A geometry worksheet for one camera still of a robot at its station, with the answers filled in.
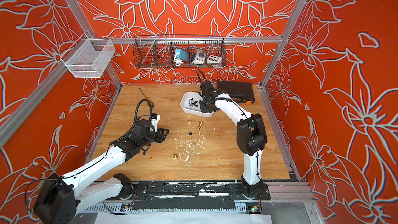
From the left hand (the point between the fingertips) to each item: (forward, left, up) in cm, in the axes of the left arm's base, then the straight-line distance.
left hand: (167, 129), depth 83 cm
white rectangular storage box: (+33, -13, -9) cm, 36 cm away
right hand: (+16, -19, 0) cm, 25 cm away
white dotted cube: (+41, -23, +18) cm, 51 cm away
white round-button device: (+37, -15, +21) cm, 46 cm away
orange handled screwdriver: (+31, +24, -10) cm, 40 cm away
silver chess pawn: (+26, -10, -10) cm, 29 cm away
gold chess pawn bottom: (-11, -5, -10) cm, 15 cm away
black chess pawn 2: (+4, -12, -10) cm, 16 cm away
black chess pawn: (+27, -13, -10) cm, 31 cm away
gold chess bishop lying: (+11, -18, -9) cm, 23 cm away
